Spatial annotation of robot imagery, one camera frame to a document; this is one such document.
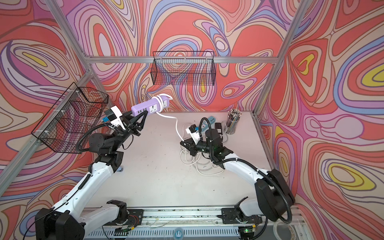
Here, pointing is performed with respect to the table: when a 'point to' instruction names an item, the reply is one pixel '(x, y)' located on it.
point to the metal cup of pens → (233, 115)
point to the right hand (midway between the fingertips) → (182, 146)
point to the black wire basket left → (76, 110)
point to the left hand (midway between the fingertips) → (146, 112)
